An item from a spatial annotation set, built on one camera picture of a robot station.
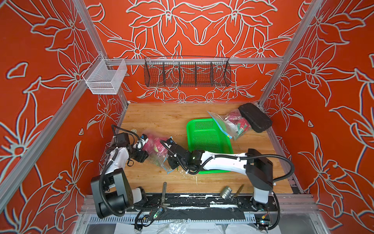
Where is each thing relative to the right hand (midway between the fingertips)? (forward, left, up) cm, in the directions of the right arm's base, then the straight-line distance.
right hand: (167, 154), depth 80 cm
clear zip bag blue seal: (-4, +3, +2) cm, 6 cm away
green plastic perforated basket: (+20, -24, -10) cm, 33 cm away
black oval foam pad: (+27, -60, -3) cm, 66 cm away
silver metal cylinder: (-17, -31, -7) cm, 37 cm away
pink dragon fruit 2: (+23, -48, -2) cm, 53 cm away
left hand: (+5, +19, -6) cm, 20 cm away
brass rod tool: (-15, -39, -10) cm, 43 cm away
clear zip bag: (+25, -42, -3) cm, 49 cm away
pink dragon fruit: (+3, +7, +5) cm, 9 cm away
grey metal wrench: (-22, +1, -10) cm, 24 cm away
